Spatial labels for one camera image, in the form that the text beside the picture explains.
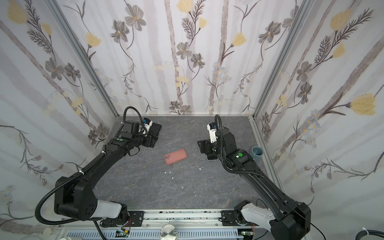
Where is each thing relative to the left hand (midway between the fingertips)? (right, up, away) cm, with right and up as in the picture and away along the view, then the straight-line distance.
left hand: (150, 132), depth 86 cm
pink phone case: (+13, -17, +12) cm, 25 cm away
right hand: (+30, -3, -12) cm, 33 cm away
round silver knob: (+16, -39, -28) cm, 50 cm away
